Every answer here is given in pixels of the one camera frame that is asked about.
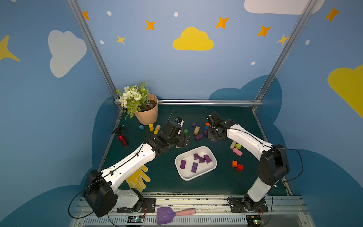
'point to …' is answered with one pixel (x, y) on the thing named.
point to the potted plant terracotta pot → (136, 100)
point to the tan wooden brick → (196, 130)
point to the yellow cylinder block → (151, 127)
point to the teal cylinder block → (141, 126)
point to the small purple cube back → (194, 124)
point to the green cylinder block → (185, 131)
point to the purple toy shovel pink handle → (165, 215)
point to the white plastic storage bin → (211, 163)
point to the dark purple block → (201, 160)
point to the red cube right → (239, 167)
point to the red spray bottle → (121, 136)
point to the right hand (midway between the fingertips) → (214, 133)
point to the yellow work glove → (135, 180)
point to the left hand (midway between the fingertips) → (185, 135)
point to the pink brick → (237, 152)
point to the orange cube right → (234, 163)
